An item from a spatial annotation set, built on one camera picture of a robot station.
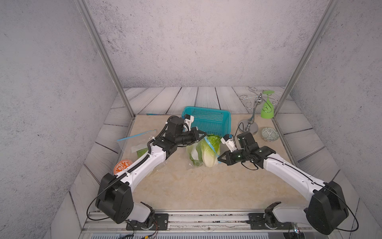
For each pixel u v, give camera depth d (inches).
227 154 27.5
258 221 28.0
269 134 42.2
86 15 28.5
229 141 29.1
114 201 16.0
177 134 24.6
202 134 29.8
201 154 32.3
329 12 28.4
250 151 24.5
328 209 15.7
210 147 29.6
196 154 31.3
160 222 28.7
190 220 29.4
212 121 45.4
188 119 28.5
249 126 43.8
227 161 27.5
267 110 33.6
